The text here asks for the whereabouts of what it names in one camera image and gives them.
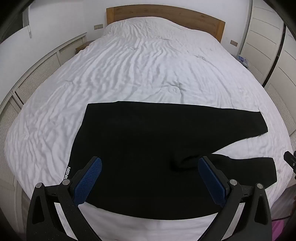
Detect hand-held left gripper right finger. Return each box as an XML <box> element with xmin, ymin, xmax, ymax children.
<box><xmin>198</xmin><ymin>156</ymin><xmax>272</xmax><ymax>241</ymax></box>

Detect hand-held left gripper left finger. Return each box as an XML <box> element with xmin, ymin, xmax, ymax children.
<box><xmin>26</xmin><ymin>156</ymin><xmax>109</xmax><ymax>241</ymax></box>

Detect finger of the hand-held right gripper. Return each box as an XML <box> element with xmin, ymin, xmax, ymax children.
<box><xmin>283</xmin><ymin>151</ymin><xmax>296</xmax><ymax>173</ymax></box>

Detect black pants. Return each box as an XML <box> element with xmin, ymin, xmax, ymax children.
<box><xmin>63</xmin><ymin>101</ymin><xmax>277</xmax><ymax>219</ymax></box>

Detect pink object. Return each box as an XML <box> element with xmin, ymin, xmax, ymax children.
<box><xmin>272</xmin><ymin>220</ymin><xmax>295</xmax><ymax>241</ymax></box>

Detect blue patterned packet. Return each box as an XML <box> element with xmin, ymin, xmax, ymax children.
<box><xmin>238</xmin><ymin>55</ymin><xmax>249</xmax><ymax>68</ymax></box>

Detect white wardrobe doors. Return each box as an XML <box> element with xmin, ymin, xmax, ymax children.
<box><xmin>238</xmin><ymin>5</ymin><xmax>296</xmax><ymax>136</ymax></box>

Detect white louvered cabinet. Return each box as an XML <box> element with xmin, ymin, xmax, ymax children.
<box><xmin>0</xmin><ymin>32</ymin><xmax>88</xmax><ymax>232</ymax></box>

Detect white bed duvet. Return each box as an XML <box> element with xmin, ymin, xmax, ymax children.
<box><xmin>5</xmin><ymin>18</ymin><xmax>293</xmax><ymax>241</ymax></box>

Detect wooden nightstand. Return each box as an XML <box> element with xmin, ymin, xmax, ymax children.
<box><xmin>75</xmin><ymin>40</ymin><xmax>95</xmax><ymax>54</ymax></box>

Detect wooden headboard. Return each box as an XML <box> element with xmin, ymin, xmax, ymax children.
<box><xmin>106</xmin><ymin>4</ymin><xmax>226</xmax><ymax>43</ymax></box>

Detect black cable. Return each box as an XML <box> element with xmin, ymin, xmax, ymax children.
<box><xmin>271</xmin><ymin>214</ymin><xmax>292</xmax><ymax>221</ymax></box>

